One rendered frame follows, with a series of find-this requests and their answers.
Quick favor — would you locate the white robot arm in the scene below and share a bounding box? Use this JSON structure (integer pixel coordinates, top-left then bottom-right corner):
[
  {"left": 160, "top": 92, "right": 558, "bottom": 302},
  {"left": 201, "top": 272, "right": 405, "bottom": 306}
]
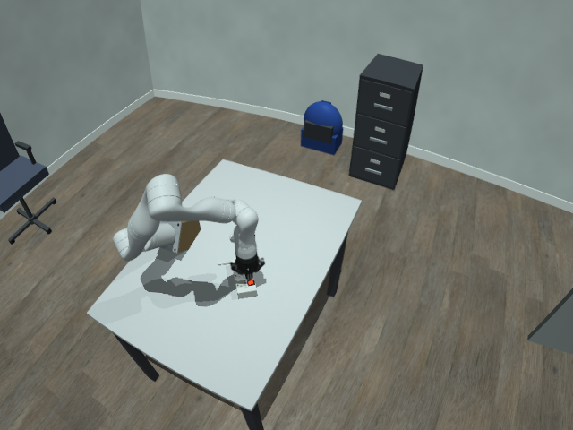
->
[{"left": 113, "top": 174, "right": 259, "bottom": 261}]

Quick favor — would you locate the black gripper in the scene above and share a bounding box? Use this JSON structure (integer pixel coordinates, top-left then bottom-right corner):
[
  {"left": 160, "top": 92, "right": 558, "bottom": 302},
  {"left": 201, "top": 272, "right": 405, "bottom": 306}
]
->
[{"left": 230, "top": 254, "right": 265, "bottom": 280}]

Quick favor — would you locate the white power strip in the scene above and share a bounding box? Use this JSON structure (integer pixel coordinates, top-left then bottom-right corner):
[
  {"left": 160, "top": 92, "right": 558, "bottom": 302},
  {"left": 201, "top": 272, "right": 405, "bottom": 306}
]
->
[{"left": 218, "top": 259, "right": 257, "bottom": 299}]

